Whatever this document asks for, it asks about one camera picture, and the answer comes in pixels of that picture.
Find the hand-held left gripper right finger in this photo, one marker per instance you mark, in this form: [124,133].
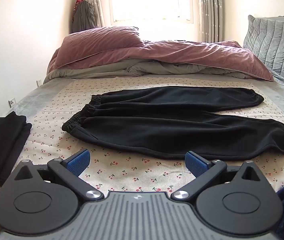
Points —
[194,161]

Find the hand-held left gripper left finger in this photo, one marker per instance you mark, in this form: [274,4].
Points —
[78,161]

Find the black pants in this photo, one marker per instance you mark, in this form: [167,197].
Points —
[157,125]

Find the cherry print bed sheet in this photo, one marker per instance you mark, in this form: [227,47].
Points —
[132,170]

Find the folded black garment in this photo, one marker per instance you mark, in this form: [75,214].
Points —
[2,140]

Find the pink duvet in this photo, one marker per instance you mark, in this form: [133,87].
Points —
[157,52]

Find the hanging grey coat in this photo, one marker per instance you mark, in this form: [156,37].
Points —
[83,20]

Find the grey quilted headboard cover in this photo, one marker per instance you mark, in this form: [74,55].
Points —
[276,45]

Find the hanging red floral garment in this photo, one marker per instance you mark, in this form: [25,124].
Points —
[77,1]

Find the window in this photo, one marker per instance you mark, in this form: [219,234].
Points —
[152,0]

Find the white wall socket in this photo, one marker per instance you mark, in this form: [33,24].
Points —
[12,102]
[39,82]

